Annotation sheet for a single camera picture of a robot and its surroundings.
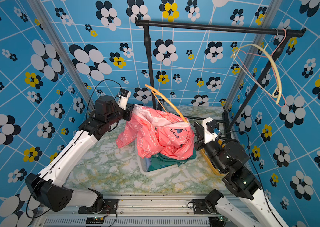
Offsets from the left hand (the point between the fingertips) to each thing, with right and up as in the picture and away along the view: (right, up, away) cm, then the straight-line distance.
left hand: (134, 102), depth 73 cm
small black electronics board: (-20, -61, -1) cm, 64 cm away
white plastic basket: (+3, -35, +6) cm, 35 cm away
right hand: (+30, -10, -16) cm, 36 cm away
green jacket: (+13, -33, +7) cm, 36 cm away
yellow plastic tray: (+40, -30, +14) cm, 52 cm away
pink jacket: (+11, -15, -4) cm, 19 cm away
